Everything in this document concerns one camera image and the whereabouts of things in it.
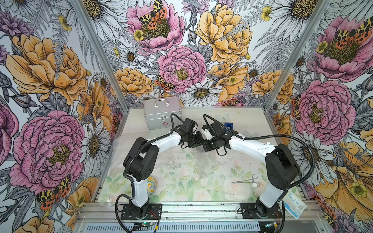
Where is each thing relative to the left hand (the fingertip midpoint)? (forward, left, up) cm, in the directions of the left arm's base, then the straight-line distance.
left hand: (204, 145), depth 90 cm
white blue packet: (-32, -44, -8) cm, 55 cm away
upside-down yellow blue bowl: (-21, +30, -7) cm, 38 cm away
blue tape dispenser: (+17, -19, -2) cm, 26 cm away
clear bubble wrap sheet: (-14, +13, -9) cm, 21 cm away
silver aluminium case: (+21, +30, +8) cm, 37 cm away
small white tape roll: (-23, -25, -4) cm, 34 cm away
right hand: (-2, 0, 0) cm, 2 cm away
